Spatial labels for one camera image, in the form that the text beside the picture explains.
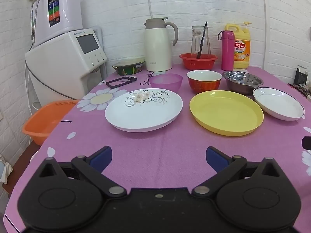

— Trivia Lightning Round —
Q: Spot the black rectangular frame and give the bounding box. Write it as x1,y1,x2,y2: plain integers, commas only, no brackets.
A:
105,76,138,89

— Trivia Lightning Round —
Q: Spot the purple plastic bowl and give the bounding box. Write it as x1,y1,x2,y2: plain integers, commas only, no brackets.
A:
149,73,183,92

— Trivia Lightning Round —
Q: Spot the pink thermos bottle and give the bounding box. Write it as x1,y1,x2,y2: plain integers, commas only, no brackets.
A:
217,30,235,71

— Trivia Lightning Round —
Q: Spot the white dark-rimmed plate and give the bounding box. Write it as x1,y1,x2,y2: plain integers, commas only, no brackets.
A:
253,87,306,121

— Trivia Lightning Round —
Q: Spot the grey flexible hose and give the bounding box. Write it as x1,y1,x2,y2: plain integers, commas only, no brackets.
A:
30,0,40,47

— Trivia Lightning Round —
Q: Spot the white water dispenser with screen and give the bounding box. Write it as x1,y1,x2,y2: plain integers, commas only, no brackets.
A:
25,28,108,106

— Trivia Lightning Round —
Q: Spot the dark patterned cloth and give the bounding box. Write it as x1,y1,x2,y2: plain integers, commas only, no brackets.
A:
288,83,311,99

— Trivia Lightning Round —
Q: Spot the glass pitcher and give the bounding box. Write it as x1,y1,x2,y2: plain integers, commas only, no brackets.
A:
191,26,211,59

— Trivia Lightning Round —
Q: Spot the white floral plate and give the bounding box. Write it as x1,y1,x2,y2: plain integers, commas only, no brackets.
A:
105,89,183,133

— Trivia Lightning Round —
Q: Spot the stainless steel bowl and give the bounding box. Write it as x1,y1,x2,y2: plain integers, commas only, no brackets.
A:
222,71,264,95

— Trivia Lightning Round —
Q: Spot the pink floral tablecloth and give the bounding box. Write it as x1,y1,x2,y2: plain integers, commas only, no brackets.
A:
3,65,311,233

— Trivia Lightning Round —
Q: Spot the white wall water purifier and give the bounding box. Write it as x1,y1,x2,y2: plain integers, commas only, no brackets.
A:
34,0,83,46

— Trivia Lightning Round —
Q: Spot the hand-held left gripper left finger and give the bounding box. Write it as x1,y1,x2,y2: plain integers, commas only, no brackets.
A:
36,146,127,198

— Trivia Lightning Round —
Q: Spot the red plastic basket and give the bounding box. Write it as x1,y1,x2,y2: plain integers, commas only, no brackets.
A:
179,53,218,70

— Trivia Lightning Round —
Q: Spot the white crumpled tissue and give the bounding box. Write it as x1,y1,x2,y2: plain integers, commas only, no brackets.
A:
0,154,14,185

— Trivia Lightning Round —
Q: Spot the orange plastic basin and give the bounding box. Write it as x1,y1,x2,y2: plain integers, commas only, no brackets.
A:
22,100,79,146

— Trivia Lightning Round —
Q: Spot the green instant noodle bowl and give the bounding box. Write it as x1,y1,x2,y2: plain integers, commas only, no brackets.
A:
112,58,146,76

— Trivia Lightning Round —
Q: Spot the cream thermal carafe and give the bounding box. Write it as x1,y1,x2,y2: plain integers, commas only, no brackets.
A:
143,17,179,73

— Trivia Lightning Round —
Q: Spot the small black box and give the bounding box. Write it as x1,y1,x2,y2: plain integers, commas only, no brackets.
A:
294,67,308,85

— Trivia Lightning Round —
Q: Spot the yellow detergent bottle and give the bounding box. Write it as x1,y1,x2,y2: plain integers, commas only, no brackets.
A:
224,22,252,69

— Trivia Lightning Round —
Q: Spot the black stirring stick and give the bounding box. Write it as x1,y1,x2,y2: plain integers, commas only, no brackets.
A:
197,21,208,59

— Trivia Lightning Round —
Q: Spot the red ceramic bowl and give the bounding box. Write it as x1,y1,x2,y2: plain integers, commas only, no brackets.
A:
187,70,222,94

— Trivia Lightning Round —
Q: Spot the white wall cable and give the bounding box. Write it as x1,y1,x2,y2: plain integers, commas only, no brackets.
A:
260,0,268,66

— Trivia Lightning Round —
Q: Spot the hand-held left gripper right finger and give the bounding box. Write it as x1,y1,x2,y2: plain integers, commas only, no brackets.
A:
192,146,282,198

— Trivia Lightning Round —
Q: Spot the yellow plate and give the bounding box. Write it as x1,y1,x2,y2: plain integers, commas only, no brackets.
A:
189,90,264,137

